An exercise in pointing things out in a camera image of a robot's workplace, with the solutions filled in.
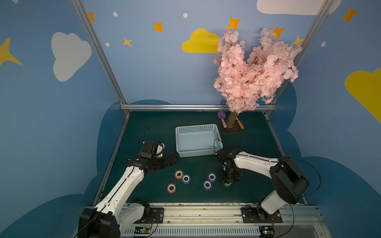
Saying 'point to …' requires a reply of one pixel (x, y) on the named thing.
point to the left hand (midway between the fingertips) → (172, 159)
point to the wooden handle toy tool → (241, 126)
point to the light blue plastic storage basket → (198, 140)
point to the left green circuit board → (142, 230)
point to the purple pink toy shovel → (222, 115)
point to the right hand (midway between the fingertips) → (227, 180)
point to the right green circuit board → (267, 231)
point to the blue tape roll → (186, 179)
